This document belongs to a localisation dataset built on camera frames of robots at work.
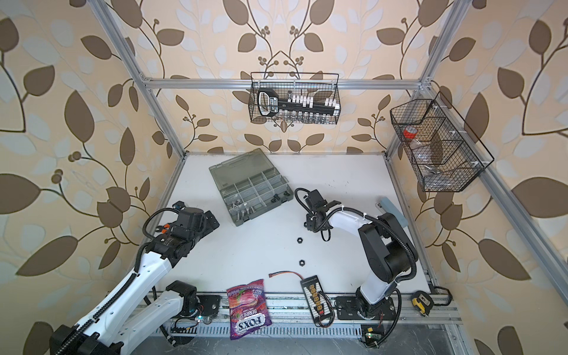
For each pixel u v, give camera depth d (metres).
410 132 0.87
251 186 1.03
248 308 0.72
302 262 0.84
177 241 0.57
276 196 1.02
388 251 0.46
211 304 0.74
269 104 0.85
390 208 0.94
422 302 0.74
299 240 0.91
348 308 0.73
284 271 0.82
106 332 0.41
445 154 0.73
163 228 0.93
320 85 0.91
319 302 0.74
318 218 0.68
